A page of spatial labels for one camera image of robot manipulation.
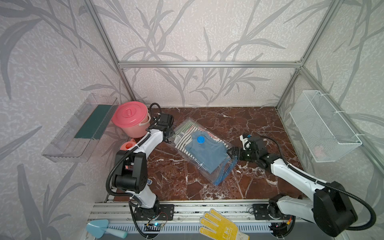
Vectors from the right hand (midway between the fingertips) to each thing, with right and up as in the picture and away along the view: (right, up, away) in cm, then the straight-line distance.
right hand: (232, 151), depth 86 cm
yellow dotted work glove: (-10, -32, -16) cm, 38 cm away
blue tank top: (-12, -3, +5) cm, 13 cm away
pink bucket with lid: (-60, +20, +5) cm, 63 cm away
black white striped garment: (-32, +3, +11) cm, 34 cm away
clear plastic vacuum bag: (-5, -13, +1) cm, 14 cm away
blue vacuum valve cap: (-18, +5, +10) cm, 22 cm away
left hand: (-40, +10, +7) cm, 42 cm away
